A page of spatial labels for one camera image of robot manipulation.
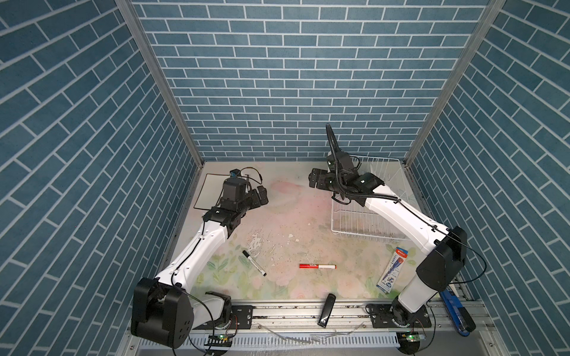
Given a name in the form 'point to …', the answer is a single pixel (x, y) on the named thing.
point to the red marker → (318, 266)
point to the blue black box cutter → (461, 317)
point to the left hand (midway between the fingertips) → (257, 191)
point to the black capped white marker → (248, 256)
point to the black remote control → (326, 310)
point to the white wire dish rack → (350, 219)
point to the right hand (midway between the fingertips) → (316, 175)
